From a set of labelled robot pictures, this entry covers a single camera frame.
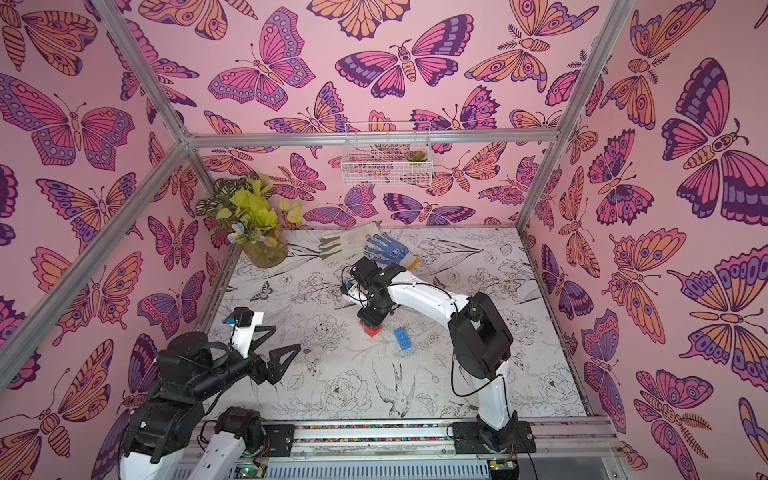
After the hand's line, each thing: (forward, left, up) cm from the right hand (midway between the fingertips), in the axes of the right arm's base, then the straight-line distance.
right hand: (372, 314), depth 89 cm
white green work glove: (+32, +21, -5) cm, 38 cm away
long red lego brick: (-4, +1, -3) cm, 5 cm away
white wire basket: (+43, -4, +27) cm, 51 cm away
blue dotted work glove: (+31, -2, -7) cm, 32 cm away
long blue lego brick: (-5, -9, -6) cm, 12 cm away
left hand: (-15, +17, +18) cm, 29 cm away
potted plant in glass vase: (+30, +43, +12) cm, 54 cm away
